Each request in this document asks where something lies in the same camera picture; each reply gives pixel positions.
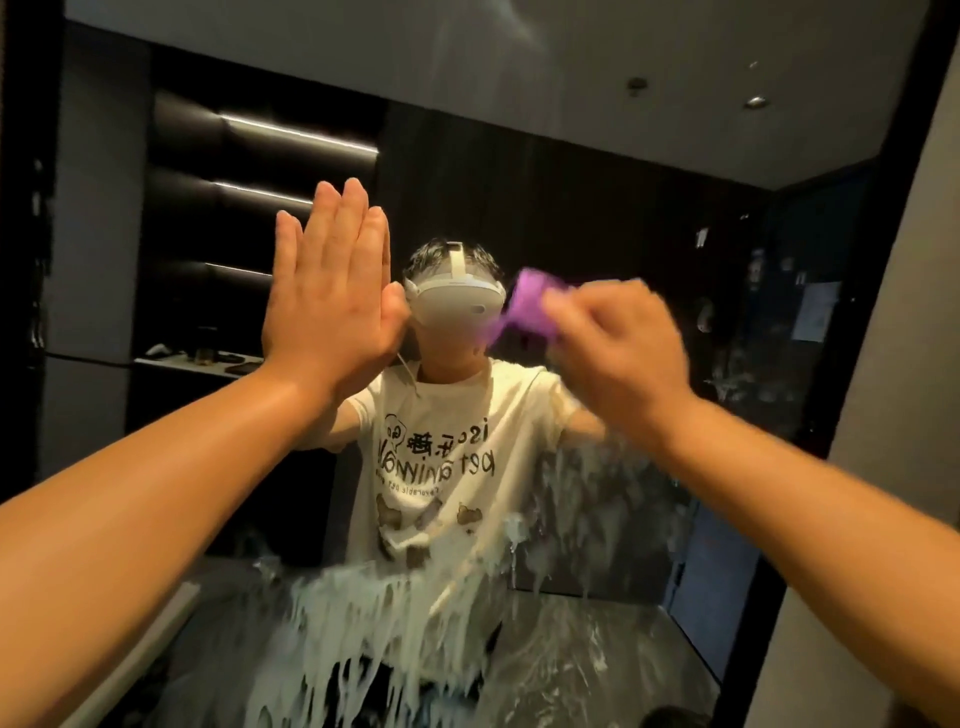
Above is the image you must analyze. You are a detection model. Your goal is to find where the person's right hand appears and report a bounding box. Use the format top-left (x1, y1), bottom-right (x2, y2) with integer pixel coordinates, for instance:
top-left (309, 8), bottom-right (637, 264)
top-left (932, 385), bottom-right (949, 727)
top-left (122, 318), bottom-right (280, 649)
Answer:
top-left (541, 278), bottom-right (695, 451)

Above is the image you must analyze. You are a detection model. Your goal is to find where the person's left hand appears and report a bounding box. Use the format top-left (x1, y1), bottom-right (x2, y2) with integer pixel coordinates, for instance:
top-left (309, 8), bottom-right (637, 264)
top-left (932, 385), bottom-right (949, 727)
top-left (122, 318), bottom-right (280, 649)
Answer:
top-left (260, 177), bottom-right (412, 406)

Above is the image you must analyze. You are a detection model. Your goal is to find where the purple cleaning cloth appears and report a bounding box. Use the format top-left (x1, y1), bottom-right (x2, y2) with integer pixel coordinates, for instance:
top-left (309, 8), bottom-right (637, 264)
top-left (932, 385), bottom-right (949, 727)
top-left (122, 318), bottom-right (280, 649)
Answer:
top-left (483, 267), bottom-right (579, 348)

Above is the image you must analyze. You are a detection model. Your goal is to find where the tall black-framed wall mirror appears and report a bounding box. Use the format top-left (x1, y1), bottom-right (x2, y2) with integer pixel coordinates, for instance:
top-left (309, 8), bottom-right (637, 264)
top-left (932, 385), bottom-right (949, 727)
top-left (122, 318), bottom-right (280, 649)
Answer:
top-left (0, 0), bottom-right (960, 728)

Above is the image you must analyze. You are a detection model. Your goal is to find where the person's right forearm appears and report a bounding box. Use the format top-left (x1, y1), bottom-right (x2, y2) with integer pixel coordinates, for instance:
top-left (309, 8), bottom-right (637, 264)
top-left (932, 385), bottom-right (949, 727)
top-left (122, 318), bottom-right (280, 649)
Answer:
top-left (659, 389), bottom-right (960, 721)

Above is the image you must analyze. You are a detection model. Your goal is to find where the person's left forearm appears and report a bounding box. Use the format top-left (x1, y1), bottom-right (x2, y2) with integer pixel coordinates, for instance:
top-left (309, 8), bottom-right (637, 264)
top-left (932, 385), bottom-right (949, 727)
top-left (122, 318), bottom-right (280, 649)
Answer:
top-left (0, 358), bottom-right (339, 728)

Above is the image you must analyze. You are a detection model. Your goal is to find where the white foam smear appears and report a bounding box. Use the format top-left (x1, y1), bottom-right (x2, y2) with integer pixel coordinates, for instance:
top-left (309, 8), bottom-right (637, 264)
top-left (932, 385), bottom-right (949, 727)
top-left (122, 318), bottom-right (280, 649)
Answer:
top-left (239, 434), bottom-right (721, 728)

